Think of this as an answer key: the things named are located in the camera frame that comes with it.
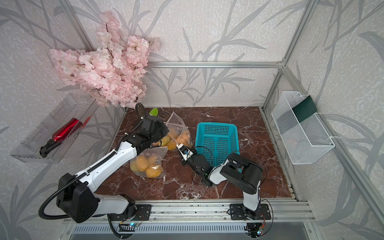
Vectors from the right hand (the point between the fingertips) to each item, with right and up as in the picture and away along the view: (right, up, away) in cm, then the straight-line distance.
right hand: (179, 145), depth 82 cm
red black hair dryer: (-48, +10, -18) cm, 52 cm away
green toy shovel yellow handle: (-27, +20, +40) cm, 52 cm away
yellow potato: (-14, -14, -1) cm, 20 cm away
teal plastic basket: (+23, 0, +20) cm, 30 cm away
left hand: (-6, +10, 0) cm, 12 cm away
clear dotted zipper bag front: (-17, -11, +1) cm, 21 cm away
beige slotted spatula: (-17, +18, +33) cm, 41 cm away
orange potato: (-20, -10, -1) cm, 23 cm away
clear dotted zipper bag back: (-4, +5, +18) cm, 19 cm away
